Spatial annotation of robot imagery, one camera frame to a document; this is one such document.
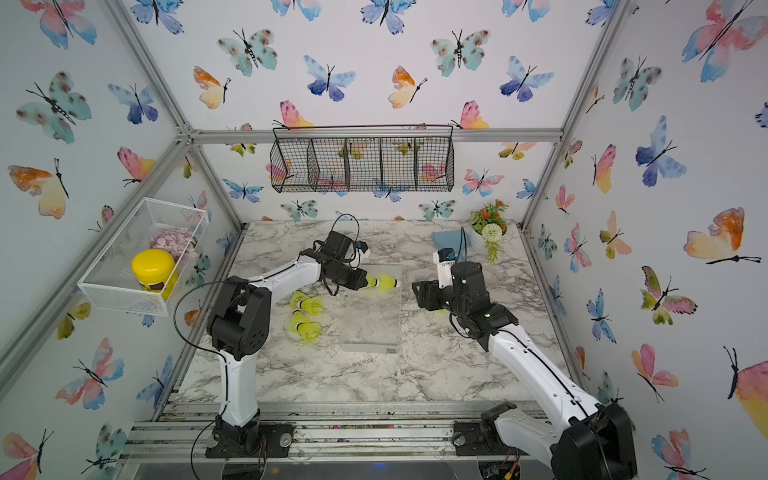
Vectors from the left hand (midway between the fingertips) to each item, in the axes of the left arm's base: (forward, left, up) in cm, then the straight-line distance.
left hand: (369, 279), depth 97 cm
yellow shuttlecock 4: (0, -1, -2) cm, 2 cm away
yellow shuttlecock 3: (+1, -6, -4) cm, 7 cm away
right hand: (-12, -16, +15) cm, 25 cm away
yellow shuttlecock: (-8, +17, -2) cm, 19 cm away
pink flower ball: (-9, +41, +29) cm, 51 cm away
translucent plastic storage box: (-10, -1, -6) cm, 12 cm away
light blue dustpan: (+22, -30, -6) cm, 37 cm away
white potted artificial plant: (+14, -40, +7) cm, 43 cm away
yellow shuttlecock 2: (-15, +18, -6) cm, 24 cm away
